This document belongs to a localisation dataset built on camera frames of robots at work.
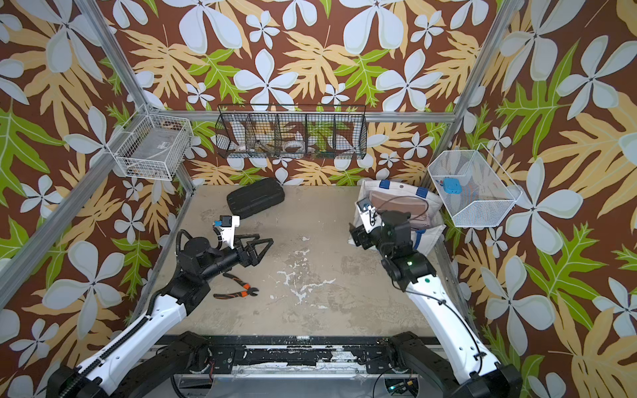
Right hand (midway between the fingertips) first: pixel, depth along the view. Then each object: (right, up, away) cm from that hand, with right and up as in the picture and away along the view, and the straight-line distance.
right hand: (362, 216), depth 75 cm
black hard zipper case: (-43, +8, +33) cm, 54 cm away
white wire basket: (-70, +24, +10) cm, 75 cm away
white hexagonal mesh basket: (+40, +9, +7) cm, 41 cm away
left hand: (-29, -6, -3) cm, 30 cm away
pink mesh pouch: (+21, +5, +18) cm, 28 cm away
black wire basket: (-25, +33, +21) cm, 47 cm away
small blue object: (+34, +11, +11) cm, 37 cm away
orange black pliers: (-39, -27, +12) cm, 49 cm away
